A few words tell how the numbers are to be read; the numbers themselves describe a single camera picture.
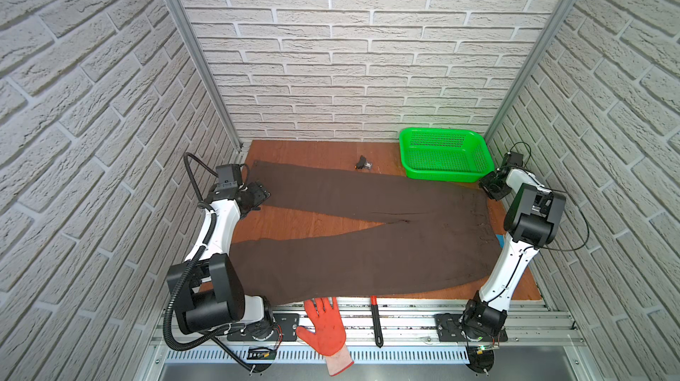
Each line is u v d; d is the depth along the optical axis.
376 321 0.74
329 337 0.72
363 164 1.12
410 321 0.77
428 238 0.93
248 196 0.77
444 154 1.17
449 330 0.74
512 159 0.87
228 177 0.66
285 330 0.73
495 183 0.89
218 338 0.70
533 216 0.60
